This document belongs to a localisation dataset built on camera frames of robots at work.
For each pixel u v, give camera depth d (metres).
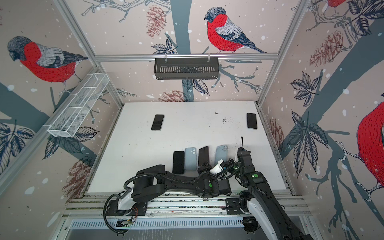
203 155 0.90
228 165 0.72
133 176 0.50
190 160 0.90
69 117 0.73
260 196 0.53
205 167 0.78
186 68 1.06
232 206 0.73
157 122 1.12
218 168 0.73
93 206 0.76
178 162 0.89
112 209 0.73
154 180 0.52
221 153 0.91
